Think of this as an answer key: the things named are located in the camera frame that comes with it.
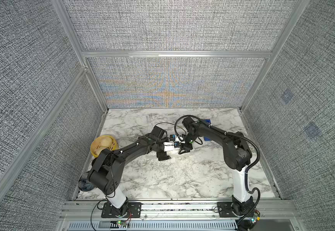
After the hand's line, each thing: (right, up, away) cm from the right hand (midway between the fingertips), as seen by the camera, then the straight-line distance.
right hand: (179, 143), depth 93 cm
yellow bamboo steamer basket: (-55, -2, +1) cm, 55 cm away
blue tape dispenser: (+21, +14, +10) cm, 27 cm away
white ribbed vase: (-7, +1, -17) cm, 18 cm away
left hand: (-6, -2, -4) cm, 8 cm away
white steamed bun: (-48, +1, +1) cm, 48 cm away
